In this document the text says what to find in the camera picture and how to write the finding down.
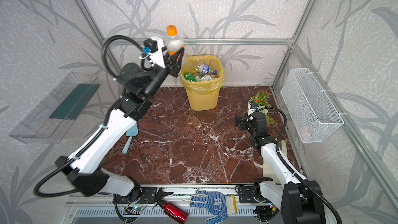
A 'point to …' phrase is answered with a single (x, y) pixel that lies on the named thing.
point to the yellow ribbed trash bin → (201, 102)
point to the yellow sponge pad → (231, 206)
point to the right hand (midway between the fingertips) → (244, 111)
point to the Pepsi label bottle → (202, 68)
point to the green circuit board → (134, 210)
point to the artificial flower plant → (260, 98)
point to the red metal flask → (171, 210)
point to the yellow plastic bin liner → (202, 87)
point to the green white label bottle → (206, 78)
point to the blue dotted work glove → (213, 201)
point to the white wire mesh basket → (312, 112)
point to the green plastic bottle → (190, 76)
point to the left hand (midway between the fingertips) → (181, 42)
